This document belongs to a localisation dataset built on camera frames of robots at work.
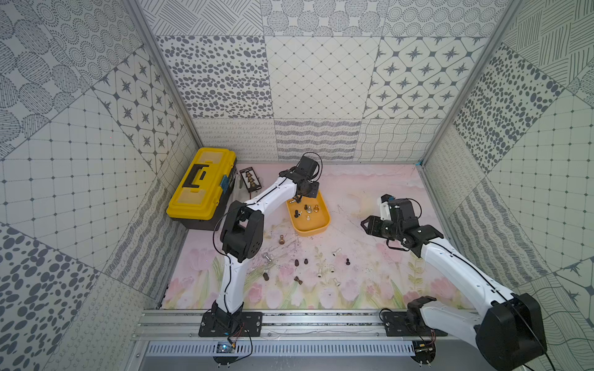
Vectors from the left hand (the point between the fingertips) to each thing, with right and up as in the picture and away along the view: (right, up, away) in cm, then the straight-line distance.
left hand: (311, 185), depth 97 cm
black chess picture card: (-30, +3, +14) cm, 33 cm away
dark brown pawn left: (-17, -33, -15) cm, 40 cm away
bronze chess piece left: (-12, -23, -4) cm, 26 cm away
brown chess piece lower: (-5, -35, -13) cm, 38 cm away
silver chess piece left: (-18, -27, -9) cm, 34 cm away
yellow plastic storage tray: (-1, -13, +2) cm, 13 cm away
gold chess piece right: (+2, -10, +4) cm, 12 cm away
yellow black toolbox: (-43, -5, -12) cm, 45 cm away
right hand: (+20, -15, -13) cm, 28 cm away
